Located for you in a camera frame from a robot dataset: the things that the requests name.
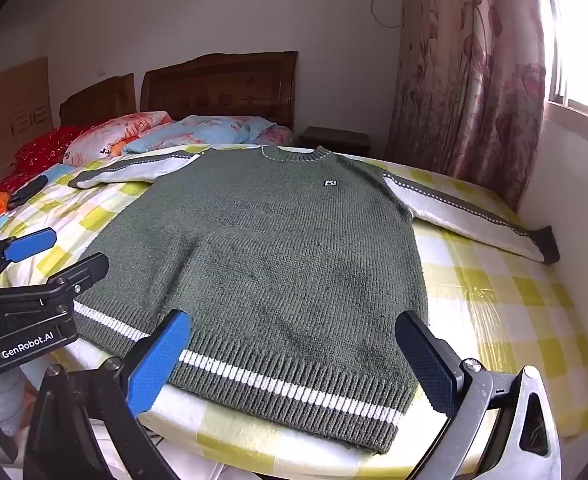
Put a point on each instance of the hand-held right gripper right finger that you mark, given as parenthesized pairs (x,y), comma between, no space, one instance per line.
(426,365)

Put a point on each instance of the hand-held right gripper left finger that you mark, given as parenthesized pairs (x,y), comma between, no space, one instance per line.
(159,365)

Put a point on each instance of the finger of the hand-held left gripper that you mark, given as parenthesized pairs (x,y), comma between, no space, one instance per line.
(29,246)
(74,272)

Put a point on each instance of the green knit sweater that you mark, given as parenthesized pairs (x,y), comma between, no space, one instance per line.
(284,260)

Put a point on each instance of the black flat object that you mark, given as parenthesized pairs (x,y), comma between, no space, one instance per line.
(26,192)

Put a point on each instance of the yellow checked bed sheet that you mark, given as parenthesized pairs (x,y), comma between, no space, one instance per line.
(499,310)

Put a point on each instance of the red patterned blanket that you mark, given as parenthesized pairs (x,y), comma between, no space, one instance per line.
(44,147)

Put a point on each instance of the pink orange floral pillow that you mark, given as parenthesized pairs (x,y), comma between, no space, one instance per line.
(109,137)

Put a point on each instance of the cardboard sheet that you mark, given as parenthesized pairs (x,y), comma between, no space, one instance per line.
(9,110)

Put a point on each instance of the small wooden headboard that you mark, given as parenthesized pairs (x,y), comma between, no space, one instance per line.
(99,102)

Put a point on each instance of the light blue floral quilt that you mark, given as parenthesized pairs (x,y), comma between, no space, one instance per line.
(199,132)

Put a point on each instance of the large wooden headboard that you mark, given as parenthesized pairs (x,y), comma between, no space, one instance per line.
(219,90)

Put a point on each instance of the dark wooden nightstand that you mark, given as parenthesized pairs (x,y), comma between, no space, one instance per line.
(334,140)

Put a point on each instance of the pink floral curtain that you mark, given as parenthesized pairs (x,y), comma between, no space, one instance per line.
(464,85)

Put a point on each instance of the window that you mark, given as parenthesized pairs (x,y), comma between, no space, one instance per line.
(584,60)

